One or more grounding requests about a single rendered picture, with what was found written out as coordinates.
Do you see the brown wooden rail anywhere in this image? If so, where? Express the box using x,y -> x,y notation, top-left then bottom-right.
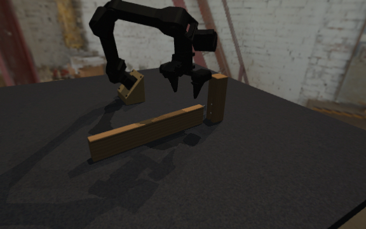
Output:
87,104 -> 207,162

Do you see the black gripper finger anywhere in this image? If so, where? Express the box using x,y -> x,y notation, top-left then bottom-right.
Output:
191,81 -> 204,99
168,77 -> 179,92

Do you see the brown wooden post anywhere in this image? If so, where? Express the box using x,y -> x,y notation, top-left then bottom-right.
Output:
207,74 -> 228,123

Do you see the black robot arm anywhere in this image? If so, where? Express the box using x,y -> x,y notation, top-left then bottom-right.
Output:
89,0 -> 217,90

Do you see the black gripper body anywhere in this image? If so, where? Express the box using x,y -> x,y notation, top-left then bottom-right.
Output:
159,51 -> 212,84

